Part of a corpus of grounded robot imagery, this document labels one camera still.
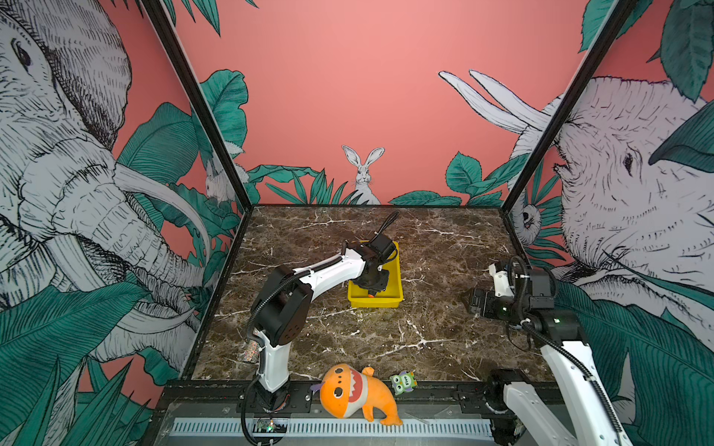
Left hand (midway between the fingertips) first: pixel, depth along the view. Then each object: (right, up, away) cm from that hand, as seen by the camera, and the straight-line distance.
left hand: (379, 281), depth 89 cm
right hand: (+25, -1, -14) cm, 29 cm away
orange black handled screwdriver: (-3, -4, -1) cm, 5 cm away
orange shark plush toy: (-10, -23, -22) cm, 33 cm away
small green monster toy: (+6, -26, -13) cm, 30 cm away
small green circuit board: (-30, -34, -19) cm, 49 cm away
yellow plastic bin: (+3, -5, -3) cm, 6 cm away
